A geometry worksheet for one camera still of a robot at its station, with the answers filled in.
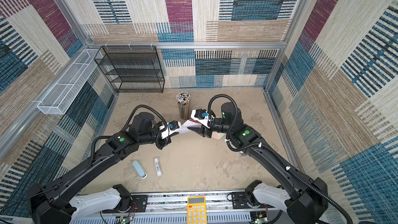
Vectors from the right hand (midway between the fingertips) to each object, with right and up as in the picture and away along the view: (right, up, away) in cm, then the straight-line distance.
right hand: (192, 121), depth 68 cm
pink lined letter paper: (-1, -1, -2) cm, 2 cm away
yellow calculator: (+2, -40, +3) cm, 41 cm away
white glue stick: (-19, -25, +15) cm, 35 cm away
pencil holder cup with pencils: (-6, +10, +23) cm, 26 cm away
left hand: (-8, -4, +5) cm, 10 cm away
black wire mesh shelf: (-44, +32, +41) cm, 68 cm away
